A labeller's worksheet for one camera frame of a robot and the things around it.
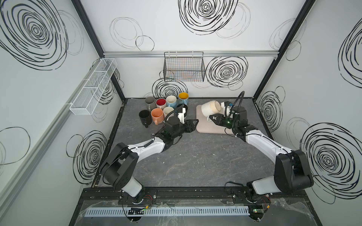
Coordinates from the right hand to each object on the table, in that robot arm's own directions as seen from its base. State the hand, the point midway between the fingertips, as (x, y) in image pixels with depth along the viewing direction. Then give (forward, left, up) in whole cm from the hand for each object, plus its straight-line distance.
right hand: (208, 116), depth 84 cm
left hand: (-4, +7, +1) cm, 8 cm away
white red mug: (+21, +33, -10) cm, 40 cm away
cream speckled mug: (+3, -1, +4) cm, 5 cm away
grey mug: (+20, +40, -9) cm, 46 cm away
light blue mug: (+24, +25, -12) cm, 37 cm away
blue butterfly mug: (+26, +16, -10) cm, 32 cm away
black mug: (+8, +42, -12) cm, 45 cm away
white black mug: (-3, +17, +9) cm, 19 cm away
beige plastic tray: (+3, +1, -15) cm, 15 cm away
